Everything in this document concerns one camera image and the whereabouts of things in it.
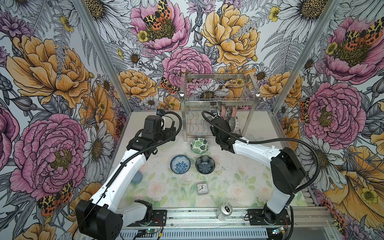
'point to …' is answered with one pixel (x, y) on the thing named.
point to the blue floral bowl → (180, 164)
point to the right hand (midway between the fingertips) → (220, 124)
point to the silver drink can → (225, 210)
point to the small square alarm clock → (202, 187)
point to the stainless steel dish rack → (231, 95)
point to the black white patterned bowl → (232, 124)
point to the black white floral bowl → (234, 112)
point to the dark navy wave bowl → (205, 165)
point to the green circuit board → (150, 230)
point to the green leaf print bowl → (199, 145)
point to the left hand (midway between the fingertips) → (165, 133)
